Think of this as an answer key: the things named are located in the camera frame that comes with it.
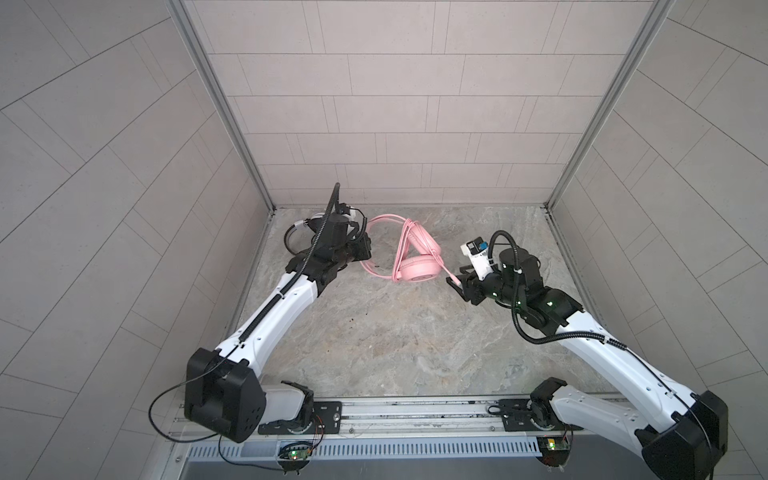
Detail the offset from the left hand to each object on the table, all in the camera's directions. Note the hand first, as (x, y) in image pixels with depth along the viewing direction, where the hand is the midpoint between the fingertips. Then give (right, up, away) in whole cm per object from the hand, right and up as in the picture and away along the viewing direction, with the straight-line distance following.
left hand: (378, 235), depth 79 cm
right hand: (+19, -10, -5) cm, 22 cm away
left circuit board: (-17, -47, -14) cm, 52 cm away
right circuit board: (+41, -49, -11) cm, 65 cm away
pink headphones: (+10, -5, -11) cm, 15 cm away
